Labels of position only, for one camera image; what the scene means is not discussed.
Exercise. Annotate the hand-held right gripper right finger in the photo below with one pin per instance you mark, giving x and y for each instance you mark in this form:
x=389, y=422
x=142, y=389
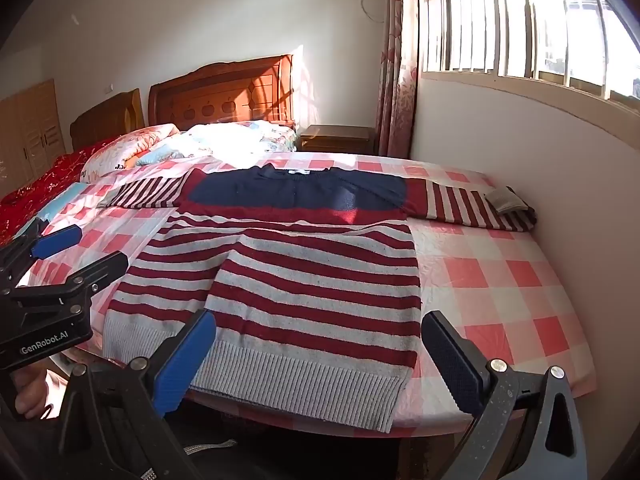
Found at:
x=452, y=360

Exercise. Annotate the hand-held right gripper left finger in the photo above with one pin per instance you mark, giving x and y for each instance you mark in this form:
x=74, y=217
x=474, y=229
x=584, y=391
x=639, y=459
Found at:
x=186, y=360

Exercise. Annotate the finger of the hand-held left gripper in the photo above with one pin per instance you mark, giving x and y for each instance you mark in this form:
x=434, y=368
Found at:
x=95, y=271
x=56, y=241

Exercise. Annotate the red grey striped sweater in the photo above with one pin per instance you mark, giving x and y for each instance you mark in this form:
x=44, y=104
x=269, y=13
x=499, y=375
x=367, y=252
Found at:
x=310, y=280

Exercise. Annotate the person's left hand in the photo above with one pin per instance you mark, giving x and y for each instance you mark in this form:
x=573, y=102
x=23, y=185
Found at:
x=32, y=392

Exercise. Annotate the red floral blanket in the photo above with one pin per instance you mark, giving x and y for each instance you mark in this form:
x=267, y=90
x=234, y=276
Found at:
x=50, y=175

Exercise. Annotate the bed with pink checked sheet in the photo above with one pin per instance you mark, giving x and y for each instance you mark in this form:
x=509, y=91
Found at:
x=500, y=280

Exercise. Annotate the pink floral pillow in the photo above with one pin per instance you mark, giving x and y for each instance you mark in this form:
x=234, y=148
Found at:
x=120, y=152

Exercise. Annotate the person's dark zipped jacket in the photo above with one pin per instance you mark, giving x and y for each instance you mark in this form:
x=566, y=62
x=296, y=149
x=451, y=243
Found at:
x=240, y=460

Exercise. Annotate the light wooden wardrobe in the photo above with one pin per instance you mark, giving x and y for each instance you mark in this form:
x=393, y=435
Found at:
x=30, y=125

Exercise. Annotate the small wooden headboard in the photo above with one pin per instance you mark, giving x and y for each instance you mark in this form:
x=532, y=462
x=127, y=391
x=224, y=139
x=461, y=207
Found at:
x=105, y=117

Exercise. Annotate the folded grey cloth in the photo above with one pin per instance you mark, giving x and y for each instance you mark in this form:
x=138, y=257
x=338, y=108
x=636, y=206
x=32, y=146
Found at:
x=505, y=200

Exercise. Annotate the white floral quilt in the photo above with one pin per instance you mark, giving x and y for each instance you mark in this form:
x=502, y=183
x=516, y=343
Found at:
x=230, y=140

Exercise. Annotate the large carved wooden headboard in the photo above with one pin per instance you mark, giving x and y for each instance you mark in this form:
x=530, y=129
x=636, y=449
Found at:
x=225, y=90

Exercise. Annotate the wooden nightstand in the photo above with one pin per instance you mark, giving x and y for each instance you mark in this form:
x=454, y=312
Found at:
x=335, y=137

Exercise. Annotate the pink floral curtain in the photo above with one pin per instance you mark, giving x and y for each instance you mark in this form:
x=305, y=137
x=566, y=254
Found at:
x=400, y=75

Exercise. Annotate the window with metal bars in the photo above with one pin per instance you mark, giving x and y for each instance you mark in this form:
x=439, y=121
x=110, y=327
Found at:
x=525, y=15

